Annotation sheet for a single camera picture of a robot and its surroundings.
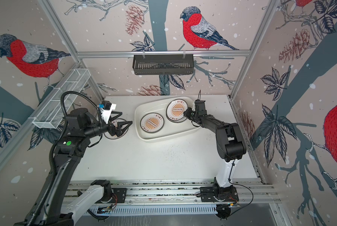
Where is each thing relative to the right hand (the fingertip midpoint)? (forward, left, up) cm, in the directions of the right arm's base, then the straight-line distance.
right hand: (183, 113), depth 98 cm
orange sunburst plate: (+5, +6, -3) cm, 8 cm away
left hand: (-25, +28, +26) cm, 45 cm away
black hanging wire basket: (+33, +16, +19) cm, 41 cm away
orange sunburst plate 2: (-4, +23, -8) cm, 25 cm away
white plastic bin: (+11, +19, -4) cm, 22 cm away
